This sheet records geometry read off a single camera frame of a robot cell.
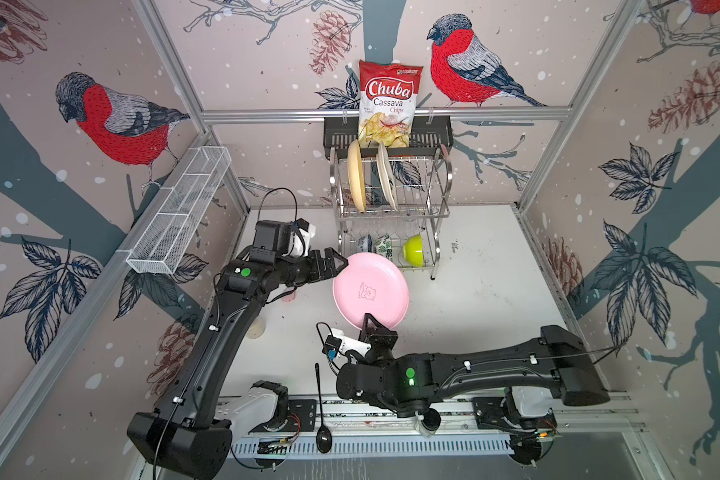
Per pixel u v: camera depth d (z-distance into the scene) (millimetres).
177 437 356
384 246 908
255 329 858
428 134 951
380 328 646
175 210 777
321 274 608
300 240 568
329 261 622
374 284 720
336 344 570
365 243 910
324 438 703
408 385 469
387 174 710
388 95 832
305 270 618
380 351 590
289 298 931
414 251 923
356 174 700
